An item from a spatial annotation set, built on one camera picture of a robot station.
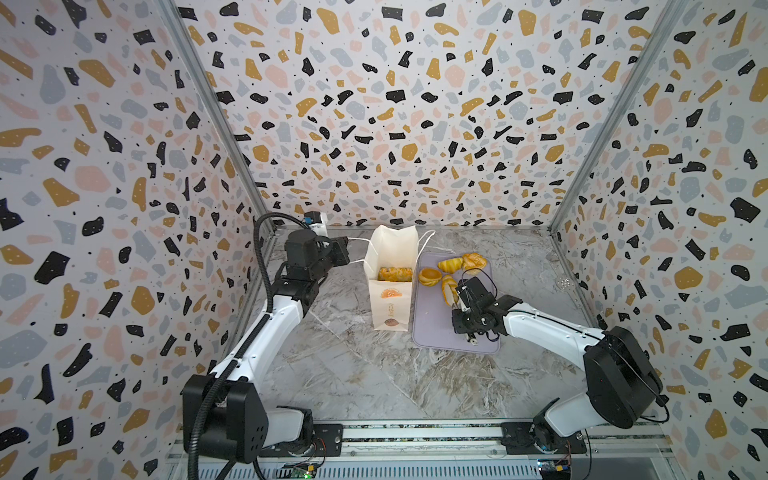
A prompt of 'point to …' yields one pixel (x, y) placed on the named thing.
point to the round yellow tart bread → (429, 277)
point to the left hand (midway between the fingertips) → (348, 233)
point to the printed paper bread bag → (389, 247)
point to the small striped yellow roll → (451, 265)
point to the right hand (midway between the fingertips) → (452, 316)
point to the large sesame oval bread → (395, 274)
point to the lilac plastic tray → (432, 317)
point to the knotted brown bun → (474, 261)
